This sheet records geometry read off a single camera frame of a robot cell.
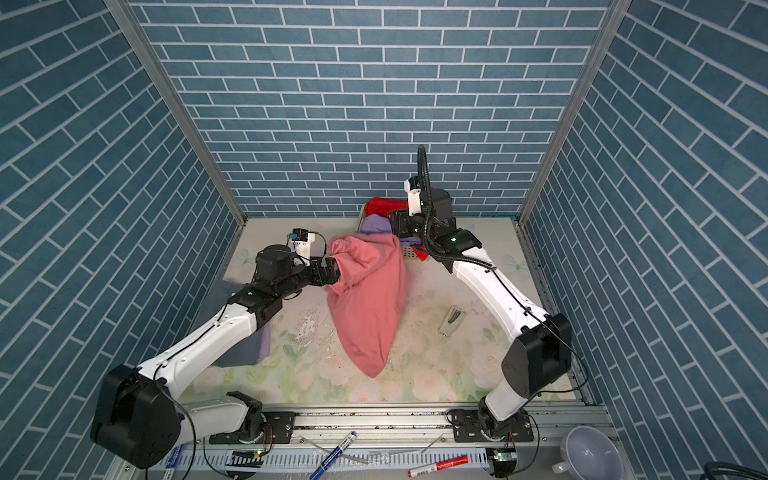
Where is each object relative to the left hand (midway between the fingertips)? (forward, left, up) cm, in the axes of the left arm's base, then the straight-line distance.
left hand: (335, 260), depth 81 cm
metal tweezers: (-41, -11, -21) cm, 48 cm away
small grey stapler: (-9, -34, -20) cm, 40 cm away
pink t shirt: (-4, -9, -13) cm, 16 cm away
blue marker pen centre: (-42, -2, -20) cm, 47 cm away
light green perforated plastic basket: (+15, -21, -15) cm, 30 cm away
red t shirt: (+36, -13, -14) cm, 41 cm away
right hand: (+9, -16, +10) cm, 21 cm away
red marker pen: (-45, -26, -20) cm, 55 cm away
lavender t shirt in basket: (+25, -10, -11) cm, 29 cm away
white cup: (-43, -62, -20) cm, 78 cm away
